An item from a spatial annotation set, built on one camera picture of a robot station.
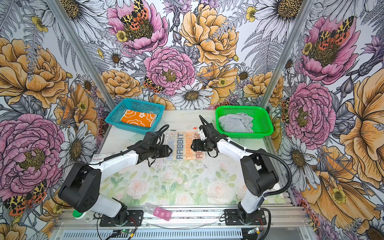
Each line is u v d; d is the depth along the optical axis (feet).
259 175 1.53
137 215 2.45
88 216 2.34
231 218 2.41
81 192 1.43
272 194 1.67
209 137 2.38
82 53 2.87
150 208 2.50
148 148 2.30
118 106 3.71
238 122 3.46
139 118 3.79
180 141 3.36
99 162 1.63
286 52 2.88
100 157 3.02
